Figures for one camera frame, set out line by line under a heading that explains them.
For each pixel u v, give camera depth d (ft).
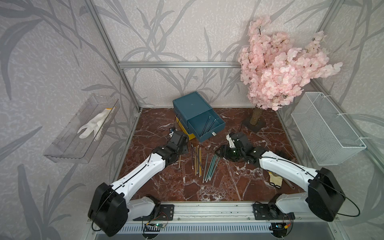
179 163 2.99
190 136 3.14
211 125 2.98
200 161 3.00
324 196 1.34
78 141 2.11
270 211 2.16
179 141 2.05
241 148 2.10
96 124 2.10
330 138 2.00
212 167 2.92
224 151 2.37
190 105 3.08
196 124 2.85
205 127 2.92
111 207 1.27
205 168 2.91
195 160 2.99
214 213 2.47
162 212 2.41
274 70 1.99
